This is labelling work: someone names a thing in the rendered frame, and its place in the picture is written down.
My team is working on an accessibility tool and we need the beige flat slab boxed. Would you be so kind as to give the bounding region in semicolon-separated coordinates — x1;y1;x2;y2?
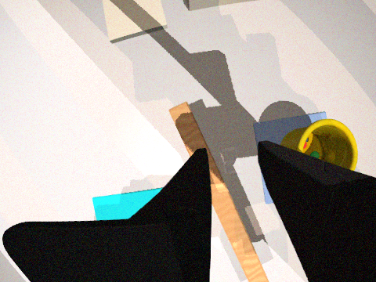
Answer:
186;0;254;12

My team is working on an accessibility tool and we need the brown wooden beam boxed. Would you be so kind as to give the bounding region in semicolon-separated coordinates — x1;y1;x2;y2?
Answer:
169;101;269;282

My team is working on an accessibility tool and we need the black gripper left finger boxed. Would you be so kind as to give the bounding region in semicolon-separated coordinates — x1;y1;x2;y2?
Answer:
2;148;212;282

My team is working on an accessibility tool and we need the olive yellow cup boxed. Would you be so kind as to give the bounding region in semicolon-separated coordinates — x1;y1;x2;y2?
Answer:
280;118;357;171

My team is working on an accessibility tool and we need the cream flat square tile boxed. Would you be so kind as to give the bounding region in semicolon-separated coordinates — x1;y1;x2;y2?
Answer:
103;0;167;44

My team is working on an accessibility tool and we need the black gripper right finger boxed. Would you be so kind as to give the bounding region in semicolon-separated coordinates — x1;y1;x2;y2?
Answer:
257;141;376;282

